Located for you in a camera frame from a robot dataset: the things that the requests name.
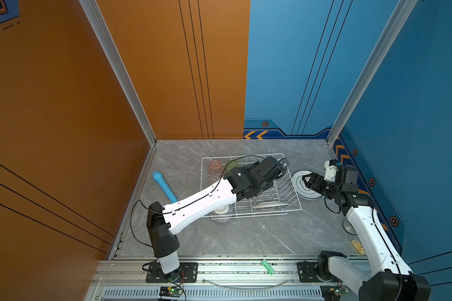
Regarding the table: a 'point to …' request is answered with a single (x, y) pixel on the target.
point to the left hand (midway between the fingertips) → (261, 168)
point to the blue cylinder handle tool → (159, 177)
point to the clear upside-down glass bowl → (222, 218)
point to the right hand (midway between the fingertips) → (308, 179)
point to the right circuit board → (331, 293)
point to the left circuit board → (172, 291)
